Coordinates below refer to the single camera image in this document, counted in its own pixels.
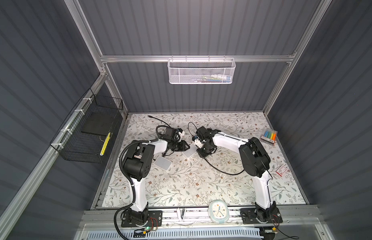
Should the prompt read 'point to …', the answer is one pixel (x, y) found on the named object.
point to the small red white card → (281, 170)
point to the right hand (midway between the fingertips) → (203, 155)
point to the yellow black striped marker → (105, 144)
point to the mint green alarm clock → (218, 211)
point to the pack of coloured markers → (270, 136)
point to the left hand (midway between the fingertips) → (188, 147)
